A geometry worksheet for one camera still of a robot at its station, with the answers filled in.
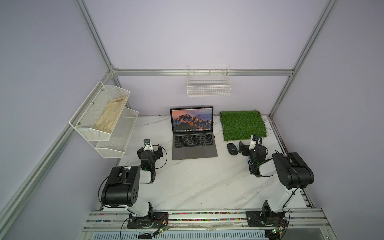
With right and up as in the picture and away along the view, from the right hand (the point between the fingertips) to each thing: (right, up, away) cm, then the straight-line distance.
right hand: (248, 144), depth 99 cm
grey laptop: (-38, +7, +9) cm, 40 cm away
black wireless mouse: (-11, -3, -1) cm, 12 cm away
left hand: (-64, -2, -5) cm, 65 cm away
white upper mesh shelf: (-88, +16, -22) cm, 92 cm away
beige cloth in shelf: (-83, +18, -19) cm, 87 cm away
